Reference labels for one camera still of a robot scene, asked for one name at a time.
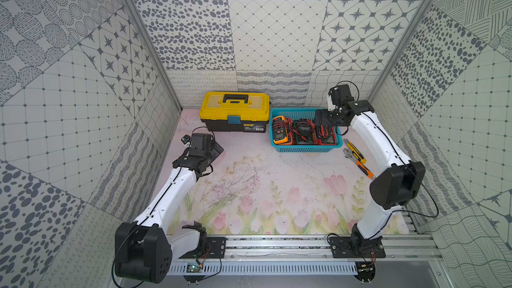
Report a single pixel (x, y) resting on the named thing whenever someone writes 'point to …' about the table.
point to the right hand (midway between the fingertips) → (328, 121)
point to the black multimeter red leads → (322, 123)
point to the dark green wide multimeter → (303, 132)
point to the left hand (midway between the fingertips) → (210, 148)
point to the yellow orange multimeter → (280, 134)
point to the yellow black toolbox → (234, 111)
